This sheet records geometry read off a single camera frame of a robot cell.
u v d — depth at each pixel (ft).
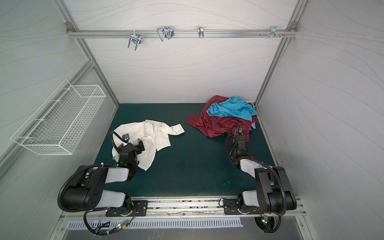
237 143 2.29
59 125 2.25
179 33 2.62
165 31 2.51
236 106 3.23
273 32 2.51
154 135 3.31
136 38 2.57
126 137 2.51
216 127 3.30
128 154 2.22
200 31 2.37
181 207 2.48
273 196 1.38
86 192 1.41
